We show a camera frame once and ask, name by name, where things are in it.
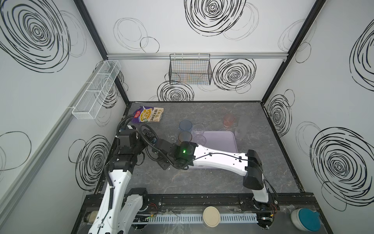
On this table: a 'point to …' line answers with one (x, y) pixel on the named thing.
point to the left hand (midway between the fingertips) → (146, 135)
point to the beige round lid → (211, 216)
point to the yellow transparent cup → (185, 136)
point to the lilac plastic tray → (224, 141)
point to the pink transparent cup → (228, 120)
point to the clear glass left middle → (172, 135)
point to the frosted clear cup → (240, 131)
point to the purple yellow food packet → (143, 114)
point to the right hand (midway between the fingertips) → (160, 157)
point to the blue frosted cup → (185, 125)
